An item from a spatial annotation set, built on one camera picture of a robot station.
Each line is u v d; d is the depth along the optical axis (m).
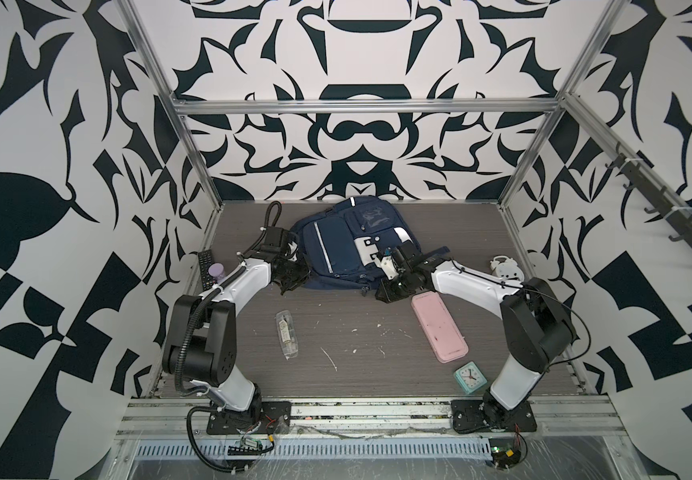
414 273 0.69
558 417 0.76
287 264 0.77
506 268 0.99
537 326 0.47
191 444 0.69
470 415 0.74
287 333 0.87
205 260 1.01
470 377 0.79
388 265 0.85
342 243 1.00
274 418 0.74
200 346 0.45
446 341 0.86
